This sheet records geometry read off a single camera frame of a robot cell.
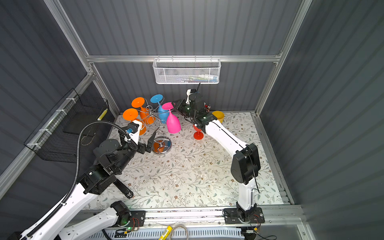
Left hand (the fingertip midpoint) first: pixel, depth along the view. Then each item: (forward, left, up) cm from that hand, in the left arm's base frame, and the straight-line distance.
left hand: (143, 128), depth 63 cm
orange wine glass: (+14, +9, -4) cm, 17 cm away
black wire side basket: (+15, +40, -8) cm, 43 cm away
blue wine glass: (+21, -4, -13) cm, 25 cm away
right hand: (+19, -11, -3) cm, 22 cm away
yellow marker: (-34, -7, -36) cm, 50 cm away
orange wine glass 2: (+23, +7, -4) cm, 24 cm away
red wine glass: (+22, -26, -35) cm, 49 cm away
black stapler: (-12, +19, -39) cm, 45 cm away
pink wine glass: (+14, -11, -13) cm, 22 cm away
